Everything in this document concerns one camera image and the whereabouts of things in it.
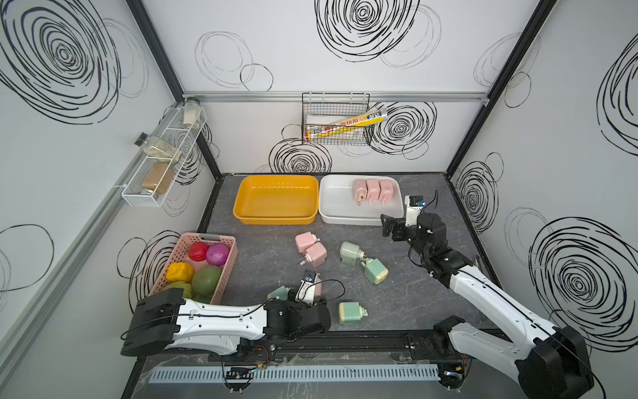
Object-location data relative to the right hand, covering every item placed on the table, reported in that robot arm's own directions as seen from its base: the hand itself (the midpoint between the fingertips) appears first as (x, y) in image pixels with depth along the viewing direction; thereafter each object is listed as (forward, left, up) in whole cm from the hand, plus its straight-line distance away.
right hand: (396, 215), depth 80 cm
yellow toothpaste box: (+25, +27, +13) cm, 39 cm away
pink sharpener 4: (-1, +31, -15) cm, 34 cm away
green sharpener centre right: (-13, +6, -14) cm, 20 cm away
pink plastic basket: (-8, +76, -16) cm, 78 cm away
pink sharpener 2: (+23, +3, -14) cm, 27 cm away
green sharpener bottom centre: (-27, +15, -13) cm, 33 cm away
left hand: (-22, +25, -16) cm, 37 cm away
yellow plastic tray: (+23, +46, -22) cm, 56 cm away
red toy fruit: (-7, +69, -15) cm, 71 cm away
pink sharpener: (+22, +9, -14) cm, 28 cm away
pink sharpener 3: (+23, -2, -14) cm, 27 cm away
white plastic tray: (+19, +18, -21) cm, 34 cm away
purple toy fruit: (-8, +61, -13) cm, 63 cm away
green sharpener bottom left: (-21, +37, -13) cm, 45 cm away
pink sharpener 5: (-7, +26, -14) cm, 31 cm away
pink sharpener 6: (-20, +25, -16) cm, 35 cm away
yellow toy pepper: (-15, +72, -13) cm, 74 cm away
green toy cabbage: (-20, +68, -14) cm, 73 cm away
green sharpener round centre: (-7, +14, -13) cm, 21 cm away
